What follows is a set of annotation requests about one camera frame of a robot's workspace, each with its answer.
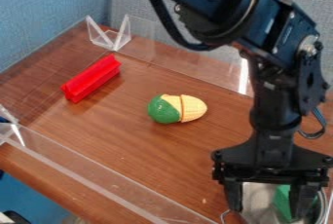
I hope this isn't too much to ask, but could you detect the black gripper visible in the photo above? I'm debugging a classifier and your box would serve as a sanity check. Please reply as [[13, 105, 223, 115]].
[[212, 131, 333, 219]]

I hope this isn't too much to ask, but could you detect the green block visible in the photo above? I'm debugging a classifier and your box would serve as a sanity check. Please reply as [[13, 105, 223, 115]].
[[273, 185, 320, 224]]

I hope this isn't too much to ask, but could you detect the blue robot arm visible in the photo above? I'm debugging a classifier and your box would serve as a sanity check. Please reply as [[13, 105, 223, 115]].
[[150, 0, 333, 218]]

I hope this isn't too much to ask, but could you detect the metal pot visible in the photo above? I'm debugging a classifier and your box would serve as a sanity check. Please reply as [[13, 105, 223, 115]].
[[220, 183, 333, 224]]

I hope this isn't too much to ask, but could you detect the red plastic block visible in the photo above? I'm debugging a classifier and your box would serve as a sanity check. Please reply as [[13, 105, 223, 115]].
[[62, 54, 121, 103]]

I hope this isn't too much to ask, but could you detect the green and yellow toy corn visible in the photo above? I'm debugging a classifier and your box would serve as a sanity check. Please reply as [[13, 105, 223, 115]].
[[148, 94, 209, 124]]

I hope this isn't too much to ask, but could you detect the clear acrylic back barrier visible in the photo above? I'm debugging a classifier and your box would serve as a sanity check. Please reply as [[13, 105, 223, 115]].
[[120, 15, 253, 96]]

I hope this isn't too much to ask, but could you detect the clear acrylic barrier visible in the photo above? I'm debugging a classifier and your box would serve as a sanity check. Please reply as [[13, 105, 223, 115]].
[[120, 15, 253, 96], [0, 105, 219, 224]]

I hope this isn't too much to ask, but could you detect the clear acrylic front barrier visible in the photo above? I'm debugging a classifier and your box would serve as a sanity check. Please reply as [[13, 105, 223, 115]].
[[0, 105, 219, 224]]

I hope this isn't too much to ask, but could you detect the clear acrylic corner bracket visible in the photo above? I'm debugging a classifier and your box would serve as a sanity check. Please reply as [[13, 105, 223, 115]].
[[86, 16, 132, 52]]

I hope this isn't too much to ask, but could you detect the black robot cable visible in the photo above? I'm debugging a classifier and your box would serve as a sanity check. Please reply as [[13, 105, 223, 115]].
[[138, 0, 219, 52]]

